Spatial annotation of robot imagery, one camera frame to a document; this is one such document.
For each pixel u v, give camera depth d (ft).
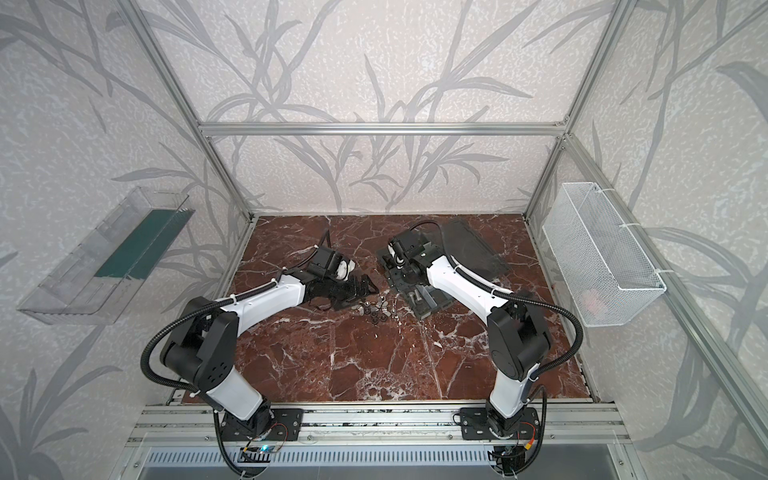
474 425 2.42
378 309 3.07
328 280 2.48
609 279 1.99
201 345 1.50
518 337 1.51
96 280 2.11
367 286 2.70
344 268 2.52
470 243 3.69
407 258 2.22
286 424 2.40
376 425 2.47
